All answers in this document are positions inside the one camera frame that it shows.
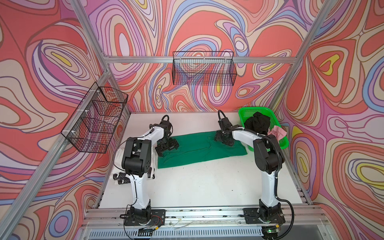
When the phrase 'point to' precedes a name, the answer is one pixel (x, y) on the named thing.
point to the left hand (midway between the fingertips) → (174, 149)
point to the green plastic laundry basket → (283, 143)
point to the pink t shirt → (279, 132)
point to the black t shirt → (258, 123)
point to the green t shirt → (197, 147)
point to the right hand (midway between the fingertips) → (222, 142)
